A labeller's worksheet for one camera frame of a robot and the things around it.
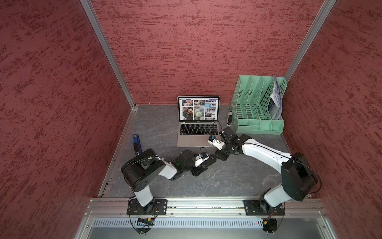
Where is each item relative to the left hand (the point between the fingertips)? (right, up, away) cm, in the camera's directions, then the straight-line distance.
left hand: (202, 164), depth 90 cm
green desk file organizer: (+41, +40, +32) cm, 65 cm away
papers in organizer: (+48, +39, +4) cm, 62 cm away
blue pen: (-42, +12, +3) cm, 44 cm away
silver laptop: (-2, +29, +17) cm, 33 cm away
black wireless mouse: (+5, +3, -1) cm, 6 cm away
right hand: (+9, +6, -3) cm, 12 cm away
